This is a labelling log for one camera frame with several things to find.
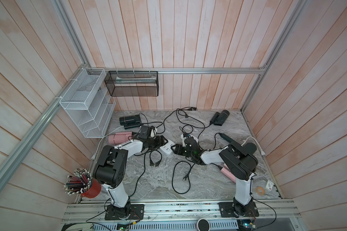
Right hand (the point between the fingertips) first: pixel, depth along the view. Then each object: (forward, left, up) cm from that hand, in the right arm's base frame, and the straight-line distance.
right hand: (172, 147), depth 96 cm
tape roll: (-25, -51, -4) cm, 57 cm away
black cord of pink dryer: (-17, +19, -2) cm, 26 cm away
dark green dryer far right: (+26, -36, +1) cm, 44 cm away
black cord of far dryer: (+40, -17, -2) cm, 43 cm away
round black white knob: (-43, -15, +3) cm, 46 cm away
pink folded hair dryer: (+4, +36, +6) cm, 37 cm away
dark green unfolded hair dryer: (+1, -51, 0) cm, 51 cm away
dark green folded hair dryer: (+20, +33, +3) cm, 39 cm away
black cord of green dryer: (+22, +8, 0) cm, 23 cm away
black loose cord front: (-20, -8, -1) cm, 22 cm away
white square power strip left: (-1, +4, +1) cm, 4 cm away
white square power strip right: (0, -7, +12) cm, 14 cm away
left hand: (+1, +6, +3) cm, 6 cm away
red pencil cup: (-27, +47, +10) cm, 55 cm away
